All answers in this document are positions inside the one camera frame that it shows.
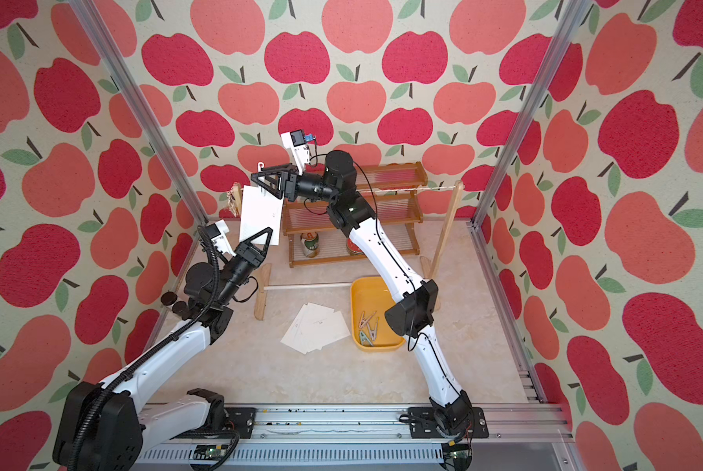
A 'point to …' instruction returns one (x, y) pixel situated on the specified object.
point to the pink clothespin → (364, 321)
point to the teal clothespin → (363, 338)
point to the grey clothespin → (373, 332)
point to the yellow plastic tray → (370, 299)
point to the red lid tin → (353, 248)
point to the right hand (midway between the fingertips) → (255, 181)
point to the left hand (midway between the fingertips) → (275, 237)
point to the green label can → (310, 243)
